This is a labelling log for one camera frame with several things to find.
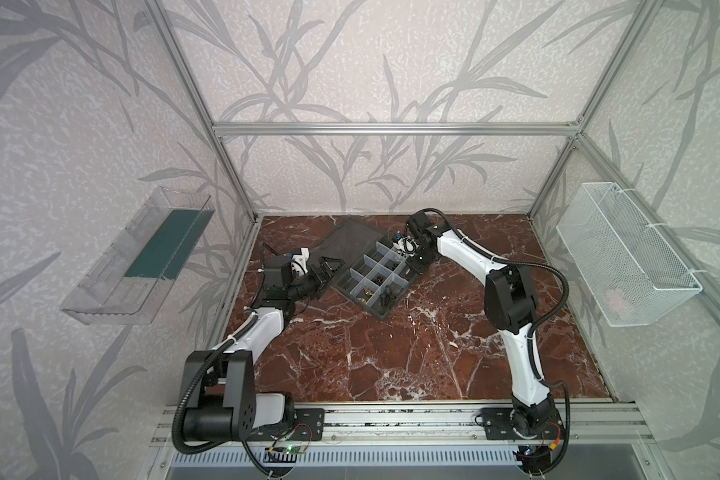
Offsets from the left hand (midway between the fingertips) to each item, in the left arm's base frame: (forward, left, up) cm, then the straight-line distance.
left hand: (342, 262), depth 84 cm
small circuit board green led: (-43, +11, -17) cm, 47 cm away
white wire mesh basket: (-13, -64, +17) cm, 68 cm away
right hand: (+12, -23, -12) cm, 29 cm away
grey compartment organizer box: (+6, -8, -15) cm, 18 cm away
